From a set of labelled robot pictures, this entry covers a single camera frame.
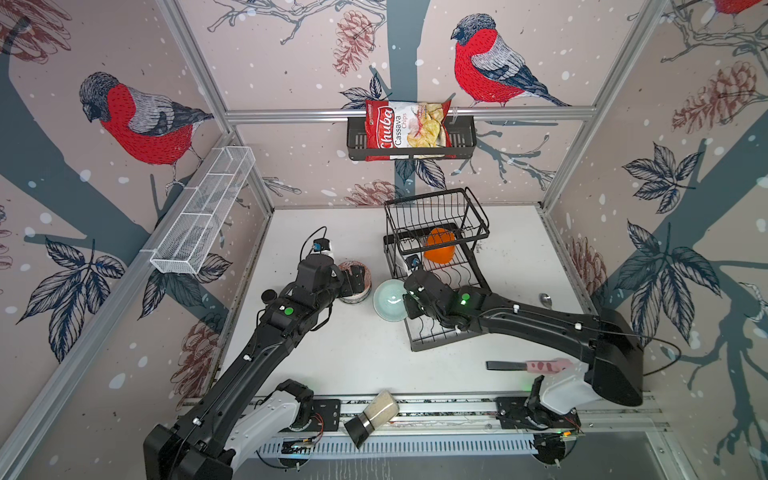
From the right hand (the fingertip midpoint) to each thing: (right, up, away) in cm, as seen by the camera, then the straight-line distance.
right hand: (403, 300), depth 80 cm
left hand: (-14, +8, -4) cm, 17 cm away
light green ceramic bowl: (-4, 0, +1) cm, 5 cm away
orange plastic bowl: (+14, +10, +22) cm, 28 cm away
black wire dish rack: (+2, +22, +11) cm, 24 cm away
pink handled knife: (+37, -18, 0) cm, 41 cm away
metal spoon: (+46, -3, +13) cm, 48 cm away
